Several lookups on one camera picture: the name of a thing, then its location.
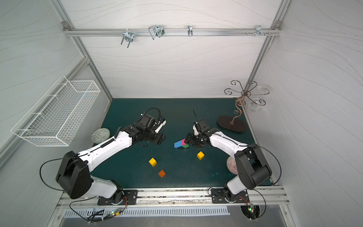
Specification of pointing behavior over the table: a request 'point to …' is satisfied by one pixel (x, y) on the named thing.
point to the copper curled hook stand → (241, 101)
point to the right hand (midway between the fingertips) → (188, 141)
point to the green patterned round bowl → (100, 135)
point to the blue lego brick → (178, 144)
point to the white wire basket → (55, 119)
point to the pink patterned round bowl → (231, 164)
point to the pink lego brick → (183, 142)
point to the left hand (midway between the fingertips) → (162, 136)
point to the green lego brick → (185, 146)
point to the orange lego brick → (162, 173)
